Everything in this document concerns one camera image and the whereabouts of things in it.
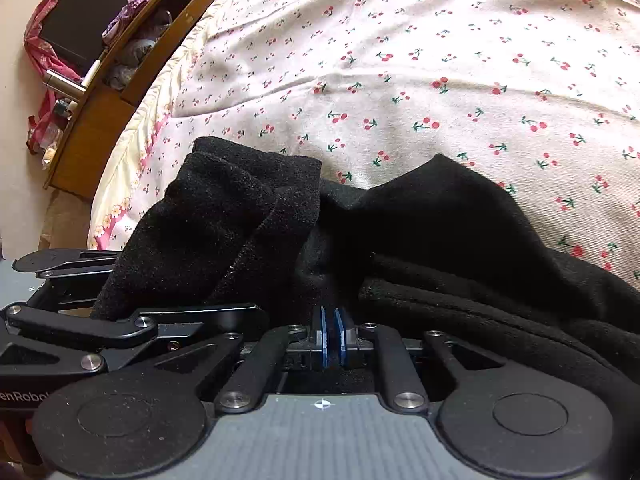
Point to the cherry print bed sheet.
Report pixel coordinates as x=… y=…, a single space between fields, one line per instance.
x=400 y=60

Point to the grey clothes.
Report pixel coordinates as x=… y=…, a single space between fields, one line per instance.
x=135 y=50

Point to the black pants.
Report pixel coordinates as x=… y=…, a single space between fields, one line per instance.
x=450 y=240

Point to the black television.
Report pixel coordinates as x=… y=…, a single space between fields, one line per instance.
x=95 y=10

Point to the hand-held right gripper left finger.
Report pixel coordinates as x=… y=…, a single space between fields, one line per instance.
x=324 y=337

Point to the clear plastic bag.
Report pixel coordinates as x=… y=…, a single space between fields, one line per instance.
x=50 y=135

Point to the pink floral quilt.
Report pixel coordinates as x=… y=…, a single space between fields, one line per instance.
x=130 y=170

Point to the wooden cabinet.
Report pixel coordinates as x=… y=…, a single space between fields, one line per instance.
x=95 y=130

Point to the purple cloth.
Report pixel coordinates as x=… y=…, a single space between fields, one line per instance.
x=135 y=5

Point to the metal thermos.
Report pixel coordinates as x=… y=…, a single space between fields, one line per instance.
x=62 y=82

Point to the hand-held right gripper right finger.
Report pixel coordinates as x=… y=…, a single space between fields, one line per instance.
x=341 y=337

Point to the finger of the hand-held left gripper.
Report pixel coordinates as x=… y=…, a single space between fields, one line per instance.
x=85 y=270
x=75 y=330

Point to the white roll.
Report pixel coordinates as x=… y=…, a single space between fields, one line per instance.
x=91 y=72

